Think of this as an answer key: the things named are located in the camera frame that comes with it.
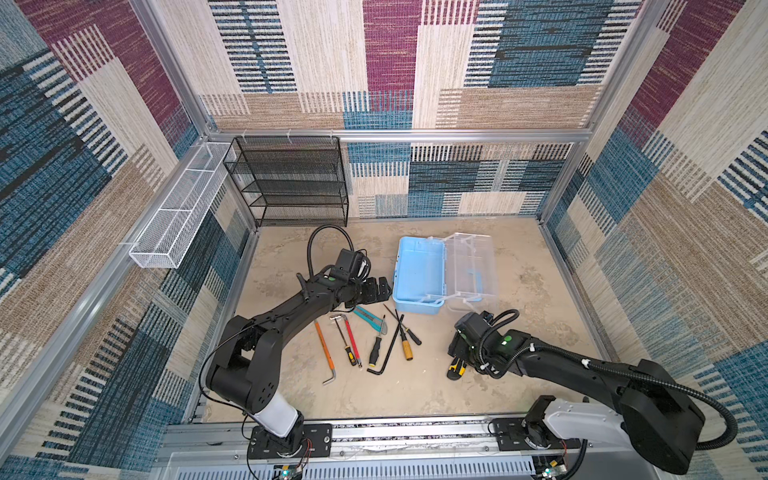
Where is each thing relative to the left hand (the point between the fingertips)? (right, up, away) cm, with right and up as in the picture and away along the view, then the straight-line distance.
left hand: (380, 289), depth 89 cm
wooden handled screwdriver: (+7, -15, 0) cm, 17 cm away
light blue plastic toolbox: (+23, +5, +1) cm, 23 cm away
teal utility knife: (-2, -10, +4) cm, 11 cm away
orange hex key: (-15, -18, -1) cm, 24 cm away
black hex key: (+3, -17, 0) cm, 18 cm away
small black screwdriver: (+9, -14, +1) cm, 17 cm away
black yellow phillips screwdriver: (-1, -17, -2) cm, 17 cm away
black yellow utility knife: (+21, -21, -6) cm, 30 cm away
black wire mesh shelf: (-33, +37, +23) cm, 55 cm away
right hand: (+22, -18, -3) cm, 29 cm away
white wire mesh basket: (-49, +14, -19) cm, 54 cm away
